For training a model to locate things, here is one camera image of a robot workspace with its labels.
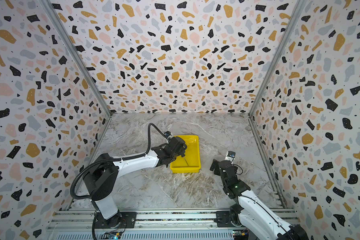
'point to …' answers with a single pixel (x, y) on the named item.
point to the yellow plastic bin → (191, 162)
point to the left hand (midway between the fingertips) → (183, 144)
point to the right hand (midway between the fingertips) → (218, 159)
